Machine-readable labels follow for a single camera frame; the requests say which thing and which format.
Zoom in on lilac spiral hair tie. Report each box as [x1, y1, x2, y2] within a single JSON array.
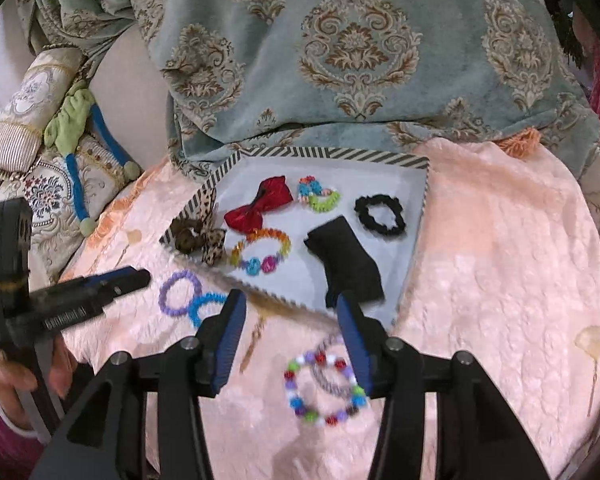
[[308, 332, 361, 399]]

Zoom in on rainbow flower bead bracelet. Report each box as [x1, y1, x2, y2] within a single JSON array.
[[228, 227, 293, 276]]

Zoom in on green blue toy rope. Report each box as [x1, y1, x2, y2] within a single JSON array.
[[43, 86, 143, 238]]

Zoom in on person's left hand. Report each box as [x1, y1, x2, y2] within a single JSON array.
[[0, 336, 78, 430]]

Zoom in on multicolour pom bead bracelet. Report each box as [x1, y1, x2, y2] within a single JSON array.
[[282, 350, 368, 427]]

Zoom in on rolled cream bolster pillow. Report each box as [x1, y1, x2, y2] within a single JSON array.
[[0, 47, 83, 180]]

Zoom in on purple bead bracelet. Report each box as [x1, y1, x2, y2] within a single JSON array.
[[158, 268, 205, 318]]

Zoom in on leopard print bow scrunchie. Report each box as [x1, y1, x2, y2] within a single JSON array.
[[170, 188, 226, 266]]

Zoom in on green and blue bead bracelet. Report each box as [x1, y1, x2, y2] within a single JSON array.
[[296, 174, 342, 214]]

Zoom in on black scrunchie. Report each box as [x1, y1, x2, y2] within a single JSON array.
[[354, 194, 406, 238]]

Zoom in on orange fringe cloth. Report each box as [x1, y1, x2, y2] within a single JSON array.
[[495, 127, 541, 159]]

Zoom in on red satin bow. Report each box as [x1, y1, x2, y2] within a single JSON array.
[[224, 176, 294, 234]]

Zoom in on pink quilted bedspread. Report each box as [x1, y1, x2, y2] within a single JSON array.
[[59, 136, 600, 480]]

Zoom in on black velvet pouch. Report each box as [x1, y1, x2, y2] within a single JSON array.
[[303, 216, 385, 309]]

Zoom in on teal damask blanket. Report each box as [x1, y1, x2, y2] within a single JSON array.
[[17, 0, 600, 178]]

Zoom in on striped-edge white tray box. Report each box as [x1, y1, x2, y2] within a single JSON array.
[[178, 146, 430, 327]]

